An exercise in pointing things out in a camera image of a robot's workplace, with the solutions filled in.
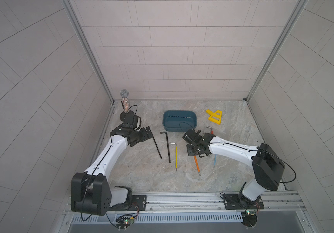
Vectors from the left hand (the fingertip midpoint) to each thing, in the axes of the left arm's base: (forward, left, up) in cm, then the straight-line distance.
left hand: (149, 134), depth 84 cm
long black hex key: (-7, -6, -11) cm, 14 cm away
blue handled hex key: (-13, -39, -11) cm, 43 cm away
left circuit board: (-40, +8, -9) cm, 42 cm away
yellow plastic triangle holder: (+21, -46, -9) cm, 51 cm away
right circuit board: (-39, -50, -10) cm, 65 cm away
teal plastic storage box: (+19, -19, -12) cm, 29 cm away
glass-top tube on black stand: (+16, +15, +7) cm, 24 cm away
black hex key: (+7, -7, -10) cm, 14 cm away
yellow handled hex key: (-9, -16, -10) cm, 21 cm away
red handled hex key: (+9, -41, -11) cm, 44 cm away
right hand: (-7, -25, -8) cm, 27 cm away
